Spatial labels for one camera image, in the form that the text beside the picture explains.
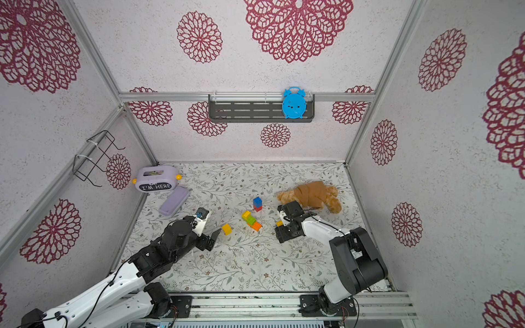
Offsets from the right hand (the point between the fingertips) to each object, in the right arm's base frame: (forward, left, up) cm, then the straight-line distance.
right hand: (284, 230), depth 92 cm
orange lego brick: (+2, +13, 0) cm, 13 cm away
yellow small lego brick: (+5, +17, +5) cm, 18 cm away
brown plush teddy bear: (+15, -14, +8) cm, 22 cm away
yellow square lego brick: (-1, +25, +3) cm, 26 cm away
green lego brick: (+4, +15, +2) cm, 16 cm away
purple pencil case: (+14, +55, +2) cm, 57 cm away
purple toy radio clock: (+21, +63, +10) cm, 67 cm away
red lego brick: (+11, +12, 0) cm, 16 cm away
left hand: (-6, +30, +16) cm, 34 cm away
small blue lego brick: (+11, +12, +5) cm, 17 cm away
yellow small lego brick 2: (+1, +2, +4) cm, 5 cm away
